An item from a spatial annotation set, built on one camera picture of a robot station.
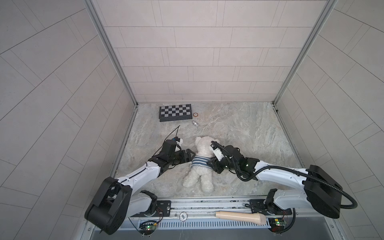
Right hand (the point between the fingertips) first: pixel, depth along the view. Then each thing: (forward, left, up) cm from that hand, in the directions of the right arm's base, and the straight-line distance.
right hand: (208, 164), depth 79 cm
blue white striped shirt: (+1, +4, +1) cm, 4 cm away
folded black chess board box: (+40, +20, -1) cm, 44 cm away
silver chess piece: (+31, +5, -4) cm, 32 cm away
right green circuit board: (-27, -29, -9) cm, 41 cm away
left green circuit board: (-25, +29, -5) cm, 39 cm away
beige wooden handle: (-25, -20, -4) cm, 32 cm away
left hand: (+7, +7, -1) cm, 10 cm away
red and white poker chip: (+40, +5, -4) cm, 41 cm away
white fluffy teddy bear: (+8, +2, +2) cm, 9 cm away
